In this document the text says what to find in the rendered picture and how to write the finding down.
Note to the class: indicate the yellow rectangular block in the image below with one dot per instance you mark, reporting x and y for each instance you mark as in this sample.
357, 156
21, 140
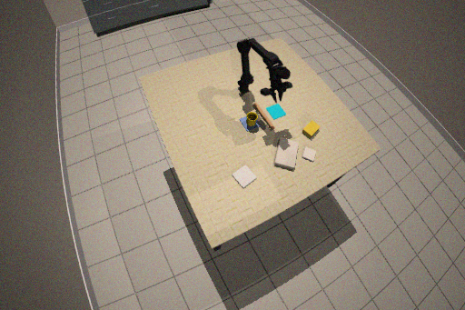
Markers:
310, 129

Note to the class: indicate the small beige flat block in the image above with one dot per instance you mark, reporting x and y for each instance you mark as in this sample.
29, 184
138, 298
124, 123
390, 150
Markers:
309, 154

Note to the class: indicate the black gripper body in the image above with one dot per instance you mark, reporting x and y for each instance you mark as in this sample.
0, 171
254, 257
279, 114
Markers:
265, 91

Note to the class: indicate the white flat square slab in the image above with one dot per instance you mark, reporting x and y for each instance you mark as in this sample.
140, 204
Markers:
286, 153

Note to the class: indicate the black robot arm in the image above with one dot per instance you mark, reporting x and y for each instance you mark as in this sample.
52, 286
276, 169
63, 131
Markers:
269, 58

